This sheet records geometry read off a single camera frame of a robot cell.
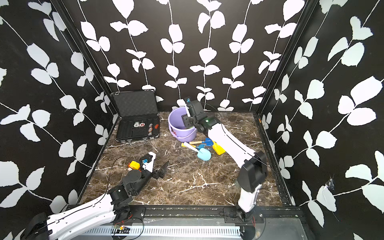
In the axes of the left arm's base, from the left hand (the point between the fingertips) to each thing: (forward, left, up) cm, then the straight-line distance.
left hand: (161, 155), depth 77 cm
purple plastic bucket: (+19, -7, 0) cm, 21 cm away
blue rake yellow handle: (+15, -20, -17) cm, 30 cm away
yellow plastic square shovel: (+11, -34, -16) cm, 40 cm away
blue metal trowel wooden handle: (+18, -28, -16) cm, 36 cm away
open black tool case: (+40, +24, -16) cm, 49 cm away
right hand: (+20, -14, +11) cm, 27 cm away
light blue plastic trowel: (+9, -23, -16) cm, 30 cm away
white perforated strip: (-30, +25, -17) cm, 42 cm away
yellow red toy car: (0, +18, -11) cm, 21 cm away
